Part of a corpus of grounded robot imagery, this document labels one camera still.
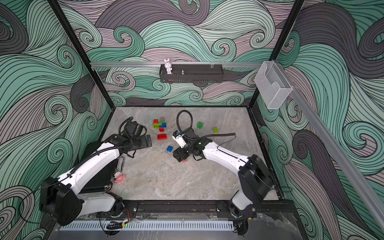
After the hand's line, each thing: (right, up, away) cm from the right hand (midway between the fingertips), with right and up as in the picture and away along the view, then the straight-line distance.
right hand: (178, 151), depth 83 cm
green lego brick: (+14, +14, +22) cm, 30 cm away
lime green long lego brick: (-17, +14, +23) cm, 31 cm away
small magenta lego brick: (-14, +19, +29) cm, 37 cm away
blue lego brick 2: (-12, +14, +24) cm, 30 cm away
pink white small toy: (-33, -14, -2) cm, 36 cm away
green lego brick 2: (-14, +17, +28) cm, 36 cm away
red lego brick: (-12, +6, +17) cm, 22 cm away
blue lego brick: (-6, -1, +12) cm, 13 cm away
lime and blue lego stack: (+26, +11, +23) cm, 36 cm away
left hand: (-19, +7, -1) cm, 21 cm away
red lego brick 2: (-19, +17, +27) cm, 37 cm away
